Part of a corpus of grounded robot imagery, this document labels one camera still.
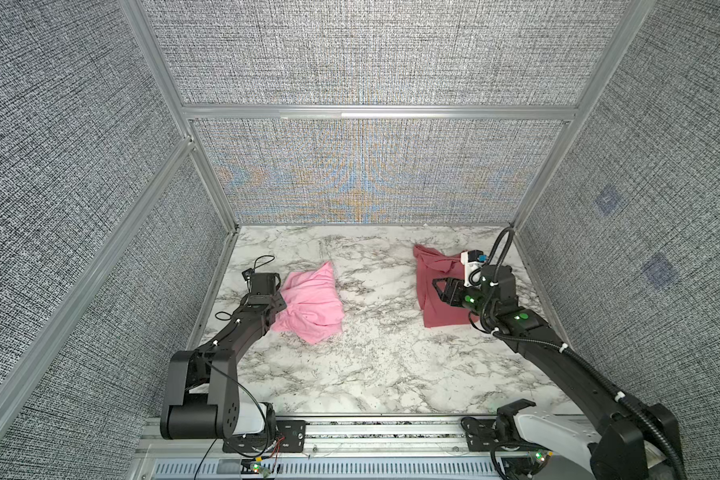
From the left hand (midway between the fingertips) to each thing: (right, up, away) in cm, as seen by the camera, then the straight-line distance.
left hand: (270, 299), depth 92 cm
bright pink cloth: (+14, -3, -2) cm, 15 cm away
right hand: (+49, +7, -11) cm, 51 cm away
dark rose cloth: (+53, +10, +11) cm, 55 cm away
